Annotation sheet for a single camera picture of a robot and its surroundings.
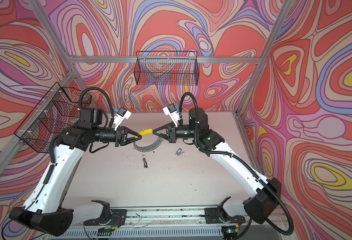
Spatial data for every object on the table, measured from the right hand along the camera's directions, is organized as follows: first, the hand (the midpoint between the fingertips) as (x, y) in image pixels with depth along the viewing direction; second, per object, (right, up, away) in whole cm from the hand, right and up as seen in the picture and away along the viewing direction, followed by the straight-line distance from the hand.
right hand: (156, 136), depth 61 cm
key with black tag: (-6, -11, +3) cm, 13 cm away
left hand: (-6, 0, 0) cm, 6 cm away
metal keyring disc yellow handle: (-3, -5, +1) cm, 6 cm away
